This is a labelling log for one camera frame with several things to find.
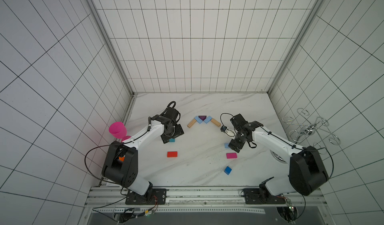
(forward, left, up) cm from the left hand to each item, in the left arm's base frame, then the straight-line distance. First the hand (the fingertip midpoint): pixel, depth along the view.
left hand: (175, 138), depth 86 cm
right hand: (+2, -37, -2) cm, 37 cm away
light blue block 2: (+18, -21, -7) cm, 28 cm away
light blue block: (+18, -14, -7) cm, 24 cm away
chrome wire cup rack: (-6, -64, +21) cm, 68 cm away
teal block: (+2, +3, -6) cm, 7 cm away
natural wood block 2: (+15, -26, -6) cm, 31 cm away
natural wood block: (+14, -9, -7) cm, 18 cm away
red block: (-7, +2, -7) cm, 10 cm away
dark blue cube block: (-16, -30, -6) cm, 35 cm away
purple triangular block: (+19, -18, -6) cm, 26 cm away
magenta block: (-8, -34, -6) cm, 35 cm away
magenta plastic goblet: (+2, +32, +6) cm, 33 cm away
